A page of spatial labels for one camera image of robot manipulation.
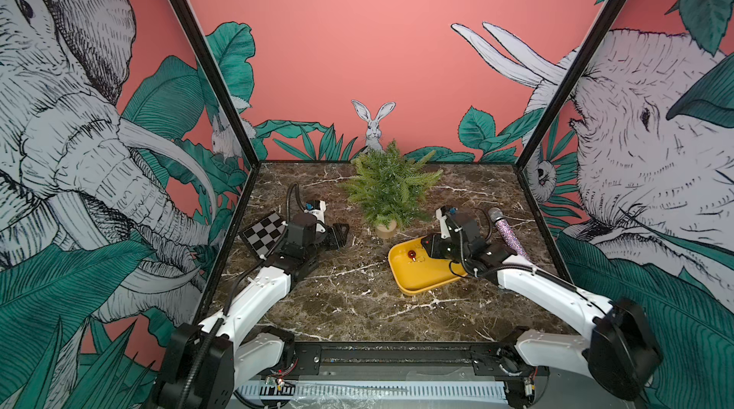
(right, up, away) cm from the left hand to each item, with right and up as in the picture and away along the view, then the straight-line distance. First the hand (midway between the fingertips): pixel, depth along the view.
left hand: (345, 223), depth 84 cm
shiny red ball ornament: (+21, -11, +9) cm, 26 cm away
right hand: (+23, -4, 0) cm, 23 cm away
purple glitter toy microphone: (+53, 0, +17) cm, 56 cm away
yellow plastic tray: (+22, -16, +6) cm, 28 cm away
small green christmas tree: (+12, +11, -11) cm, 20 cm away
